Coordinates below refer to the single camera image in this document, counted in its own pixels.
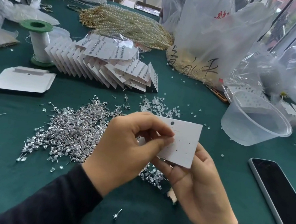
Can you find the single ear stud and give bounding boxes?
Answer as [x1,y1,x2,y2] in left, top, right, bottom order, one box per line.
[112,207,123,221]

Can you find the person's left forearm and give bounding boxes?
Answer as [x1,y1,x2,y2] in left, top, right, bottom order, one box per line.
[0,152,108,224]

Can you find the stack of white cards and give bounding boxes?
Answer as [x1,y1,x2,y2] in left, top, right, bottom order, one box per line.
[0,63,57,97]

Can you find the person's left hand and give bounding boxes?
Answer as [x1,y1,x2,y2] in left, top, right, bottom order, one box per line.
[78,104,178,206]

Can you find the clear plastic earring backs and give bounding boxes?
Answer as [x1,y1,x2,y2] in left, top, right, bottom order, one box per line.
[127,94,185,192]

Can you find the white-edged smartphone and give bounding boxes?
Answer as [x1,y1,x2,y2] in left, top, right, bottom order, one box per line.
[239,156,296,224]

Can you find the pile of pearl strands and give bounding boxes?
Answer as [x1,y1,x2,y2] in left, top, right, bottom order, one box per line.
[62,0,178,52]

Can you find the green spool of white thread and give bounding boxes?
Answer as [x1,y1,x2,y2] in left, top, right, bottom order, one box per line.
[14,17,62,69]

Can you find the small bag of pearls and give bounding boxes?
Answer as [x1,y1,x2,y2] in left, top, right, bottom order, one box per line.
[1,0,64,29]

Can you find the clear plastic bowl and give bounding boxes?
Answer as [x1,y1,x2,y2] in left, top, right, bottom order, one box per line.
[218,88,296,153]

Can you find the white handwritten plastic bag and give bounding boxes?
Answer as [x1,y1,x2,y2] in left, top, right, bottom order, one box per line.
[149,0,279,96]

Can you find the pile of silver stud earrings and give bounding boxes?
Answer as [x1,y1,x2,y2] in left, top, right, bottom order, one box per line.
[15,86,128,178]

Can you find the row of white cards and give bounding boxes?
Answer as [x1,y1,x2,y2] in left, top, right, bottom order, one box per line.
[40,27,166,96]

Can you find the person's right hand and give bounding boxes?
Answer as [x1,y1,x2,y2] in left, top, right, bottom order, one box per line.
[142,136,250,224]

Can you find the white earring card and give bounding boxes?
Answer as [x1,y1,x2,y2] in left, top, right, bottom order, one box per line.
[135,113,204,170]

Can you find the orange and black tool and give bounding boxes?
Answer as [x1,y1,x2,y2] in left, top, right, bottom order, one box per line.
[204,85,231,104]

